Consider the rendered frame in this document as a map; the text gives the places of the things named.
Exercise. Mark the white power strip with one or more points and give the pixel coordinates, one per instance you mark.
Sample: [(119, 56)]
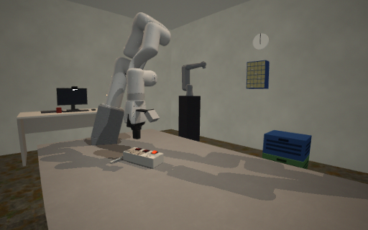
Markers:
[(142, 157)]

